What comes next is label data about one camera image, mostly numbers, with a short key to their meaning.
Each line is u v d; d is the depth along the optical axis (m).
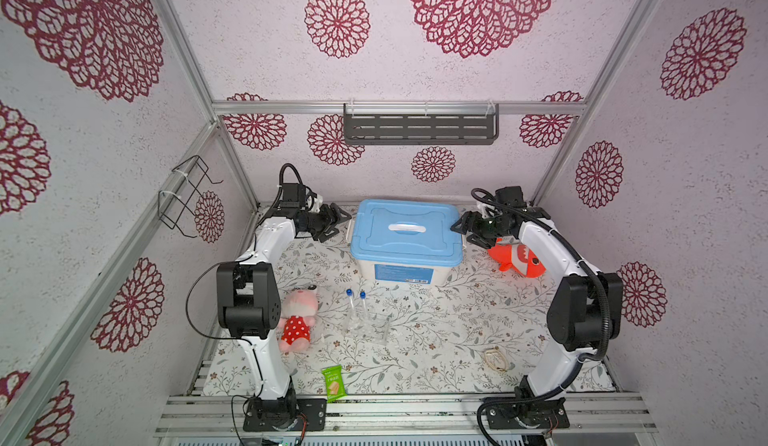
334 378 0.79
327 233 0.87
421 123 0.93
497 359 0.83
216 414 0.76
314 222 0.80
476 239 0.82
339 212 0.85
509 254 0.97
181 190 0.77
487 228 0.78
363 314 0.88
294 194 0.75
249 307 0.52
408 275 0.92
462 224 0.83
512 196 0.73
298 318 0.84
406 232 0.90
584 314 0.48
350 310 0.88
